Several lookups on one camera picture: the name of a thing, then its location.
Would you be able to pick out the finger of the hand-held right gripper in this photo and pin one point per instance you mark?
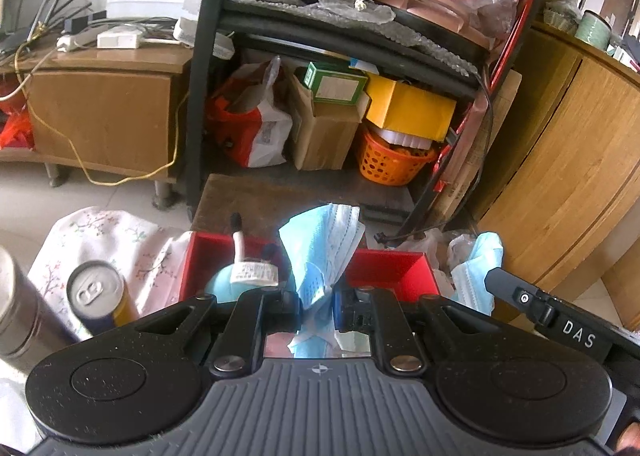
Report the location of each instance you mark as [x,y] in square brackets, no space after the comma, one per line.
[517,293]

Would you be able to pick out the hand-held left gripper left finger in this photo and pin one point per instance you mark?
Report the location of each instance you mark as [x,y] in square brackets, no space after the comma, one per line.
[280,303]

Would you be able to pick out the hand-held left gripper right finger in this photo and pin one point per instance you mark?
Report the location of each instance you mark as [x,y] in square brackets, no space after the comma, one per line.
[350,308]

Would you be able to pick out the blue face mask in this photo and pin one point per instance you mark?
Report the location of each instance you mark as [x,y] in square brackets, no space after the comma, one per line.
[320,251]
[472,276]

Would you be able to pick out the red cardboard box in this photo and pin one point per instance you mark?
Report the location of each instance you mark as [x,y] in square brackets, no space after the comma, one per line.
[385,271]

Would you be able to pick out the light blue plush toy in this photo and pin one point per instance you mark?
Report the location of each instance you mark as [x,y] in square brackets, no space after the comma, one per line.
[225,283]

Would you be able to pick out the clear plastic bag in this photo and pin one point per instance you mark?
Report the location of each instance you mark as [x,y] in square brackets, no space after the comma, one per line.
[435,246]

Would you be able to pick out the tall wooden cabinet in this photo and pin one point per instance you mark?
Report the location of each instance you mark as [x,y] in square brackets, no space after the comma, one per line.
[565,161]

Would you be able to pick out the orange plastic basket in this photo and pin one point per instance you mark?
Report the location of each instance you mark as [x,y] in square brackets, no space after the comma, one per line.
[395,164]

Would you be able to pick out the floral tablecloth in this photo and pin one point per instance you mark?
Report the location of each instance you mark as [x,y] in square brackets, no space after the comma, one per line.
[120,241]

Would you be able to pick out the brown cardboard box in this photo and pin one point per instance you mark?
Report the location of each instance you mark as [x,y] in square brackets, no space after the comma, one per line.
[320,136]

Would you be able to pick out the red and white plastic bag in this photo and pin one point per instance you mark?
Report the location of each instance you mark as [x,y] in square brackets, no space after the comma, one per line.
[255,131]

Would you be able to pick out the blue and gold drink can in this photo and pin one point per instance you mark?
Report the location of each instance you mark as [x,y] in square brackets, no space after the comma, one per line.
[97,298]

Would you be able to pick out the yellow box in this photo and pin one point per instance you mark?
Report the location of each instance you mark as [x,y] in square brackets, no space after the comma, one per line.
[410,109]

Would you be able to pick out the green carton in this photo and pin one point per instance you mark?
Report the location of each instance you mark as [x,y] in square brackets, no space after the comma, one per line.
[332,84]

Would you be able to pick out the black metal shelf rack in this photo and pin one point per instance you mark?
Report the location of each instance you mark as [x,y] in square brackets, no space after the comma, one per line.
[205,86]

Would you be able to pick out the stainless steel thermos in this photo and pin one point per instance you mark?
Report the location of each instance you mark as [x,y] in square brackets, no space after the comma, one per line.
[20,316]

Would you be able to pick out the low wooden cabinet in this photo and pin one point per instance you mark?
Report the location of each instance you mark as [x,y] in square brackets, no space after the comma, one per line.
[100,106]

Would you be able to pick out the pale green cup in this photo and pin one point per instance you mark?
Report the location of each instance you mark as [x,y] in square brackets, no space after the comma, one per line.
[594,31]

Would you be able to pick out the pink pan lid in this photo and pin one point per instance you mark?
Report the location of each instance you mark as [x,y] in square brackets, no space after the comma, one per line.
[435,11]

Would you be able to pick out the clear bubble wrap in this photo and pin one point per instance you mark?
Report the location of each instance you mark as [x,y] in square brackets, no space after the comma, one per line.
[310,1]

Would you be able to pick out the white power adapter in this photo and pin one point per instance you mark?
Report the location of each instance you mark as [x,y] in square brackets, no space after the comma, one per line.
[120,39]

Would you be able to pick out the black antenna rods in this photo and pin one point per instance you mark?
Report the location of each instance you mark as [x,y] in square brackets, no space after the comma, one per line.
[55,6]

